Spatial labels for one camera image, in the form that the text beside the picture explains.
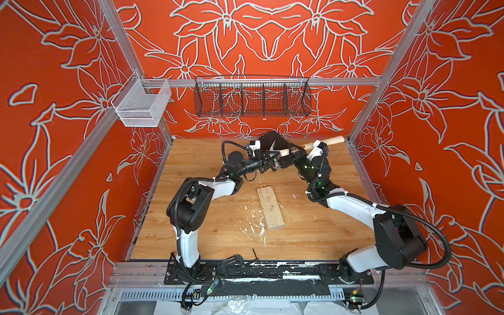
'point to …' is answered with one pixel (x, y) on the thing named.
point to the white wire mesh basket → (141, 103)
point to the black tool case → (266, 141)
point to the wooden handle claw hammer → (305, 147)
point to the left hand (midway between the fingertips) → (280, 155)
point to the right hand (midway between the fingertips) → (289, 142)
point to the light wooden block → (273, 216)
